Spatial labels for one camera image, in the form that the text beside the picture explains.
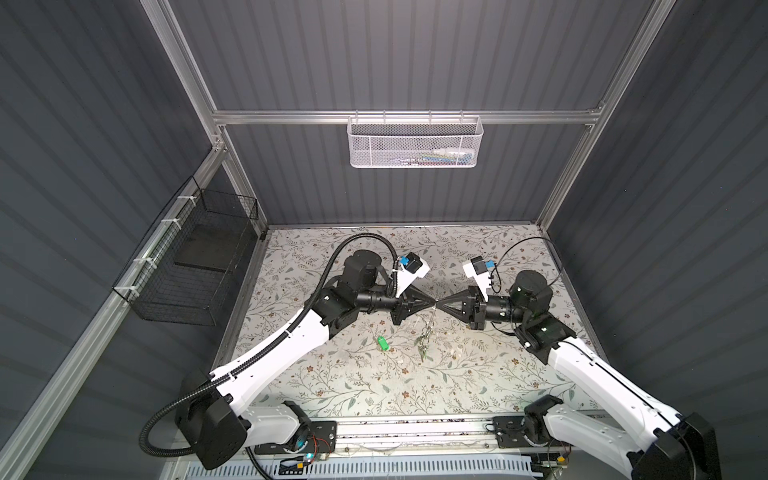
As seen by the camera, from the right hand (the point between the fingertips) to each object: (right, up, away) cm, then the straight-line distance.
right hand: (442, 310), depth 66 cm
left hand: (-2, +2, +1) cm, 3 cm away
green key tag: (-2, -14, +10) cm, 17 cm away
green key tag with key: (-14, -14, +23) cm, 31 cm away
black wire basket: (-62, +9, +7) cm, 63 cm away
